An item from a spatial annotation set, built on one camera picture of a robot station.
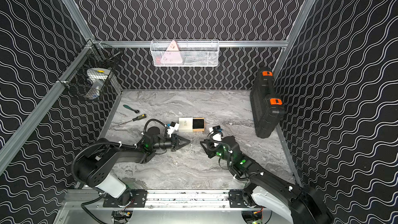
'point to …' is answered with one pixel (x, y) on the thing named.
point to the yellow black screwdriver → (142, 116)
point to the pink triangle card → (172, 55)
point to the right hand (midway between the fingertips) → (202, 140)
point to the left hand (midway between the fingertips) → (189, 141)
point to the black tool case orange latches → (267, 106)
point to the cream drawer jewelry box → (191, 124)
